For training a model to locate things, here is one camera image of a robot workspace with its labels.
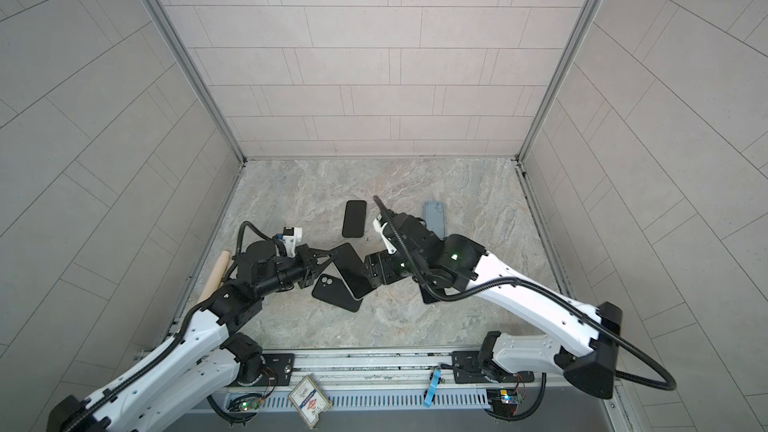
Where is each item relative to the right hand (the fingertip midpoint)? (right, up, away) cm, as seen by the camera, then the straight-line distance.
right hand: (373, 271), depth 66 cm
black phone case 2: (-13, -12, +19) cm, 26 cm away
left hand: (-8, +2, +5) cm, 10 cm away
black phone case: (-9, +7, +34) cm, 36 cm away
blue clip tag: (+13, -28, +1) cm, 31 cm away
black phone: (+13, -12, +17) cm, 25 cm away
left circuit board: (-26, -29, -1) cm, 39 cm away
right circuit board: (+32, -30, +2) cm, 44 cm away
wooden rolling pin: (-45, -7, +17) cm, 49 cm away
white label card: (-14, -29, 0) cm, 32 cm away
